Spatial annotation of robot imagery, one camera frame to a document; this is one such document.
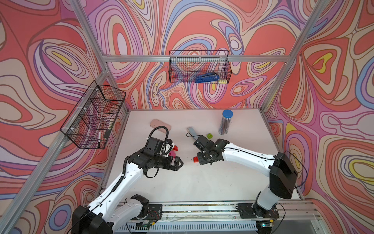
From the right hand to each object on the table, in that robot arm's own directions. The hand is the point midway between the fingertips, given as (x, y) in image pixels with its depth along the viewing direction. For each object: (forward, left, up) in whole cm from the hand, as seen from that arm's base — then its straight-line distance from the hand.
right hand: (204, 163), depth 83 cm
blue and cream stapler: (+25, +5, -4) cm, 26 cm away
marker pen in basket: (+6, +54, +18) cm, 57 cm away
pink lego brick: (+10, +19, -5) cm, 22 cm away
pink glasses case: (+37, +33, -5) cm, 50 cm away
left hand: (-3, +15, +7) cm, 16 cm away
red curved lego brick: (+13, +17, -5) cm, 22 cm away
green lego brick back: (+23, -7, -6) cm, 24 cm away
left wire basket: (+12, +60, +22) cm, 65 cm away
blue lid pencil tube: (+24, -16, +10) cm, 30 cm away
